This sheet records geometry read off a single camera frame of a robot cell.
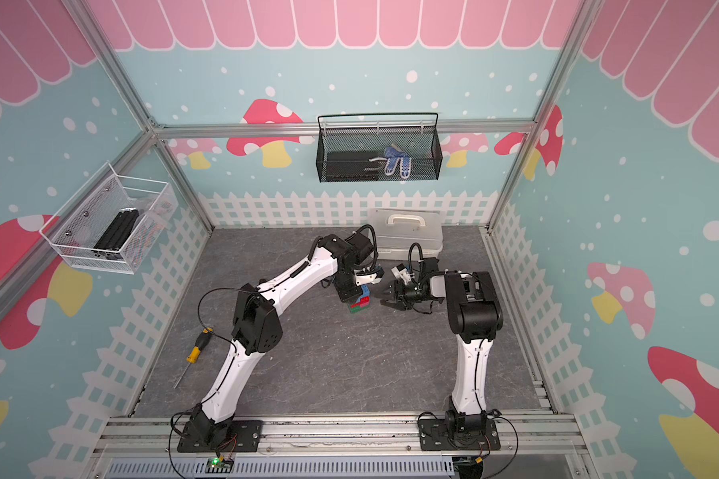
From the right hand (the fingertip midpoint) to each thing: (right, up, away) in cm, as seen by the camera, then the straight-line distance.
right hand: (380, 298), depth 97 cm
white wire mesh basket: (-67, +21, -25) cm, 75 cm away
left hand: (-11, +1, -6) cm, 12 cm away
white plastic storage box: (+6, +23, +8) cm, 26 cm away
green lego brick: (-7, -4, -1) cm, 8 cm away
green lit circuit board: (-41, -38, -24) cm, 60 cm away
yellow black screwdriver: (-54, -12, -8) cm, 56 cm away
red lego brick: (-5, 0, -5) cm, 8 cm away
